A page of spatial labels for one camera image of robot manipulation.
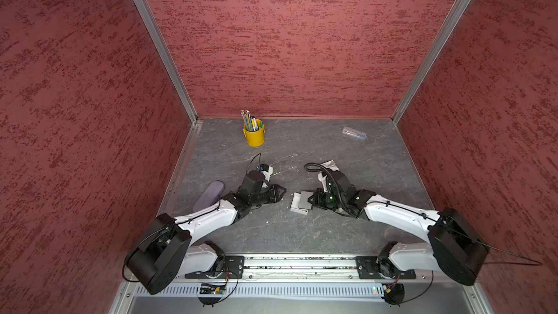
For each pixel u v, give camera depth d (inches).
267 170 31.3
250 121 40.6
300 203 34.1
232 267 29.2
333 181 25.8
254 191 26.9
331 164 38.4
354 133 44.9
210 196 35.0
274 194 29.4
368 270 28.9
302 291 30.5
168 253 16.4
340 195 25.8
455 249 16.5
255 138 41.9
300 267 29.8
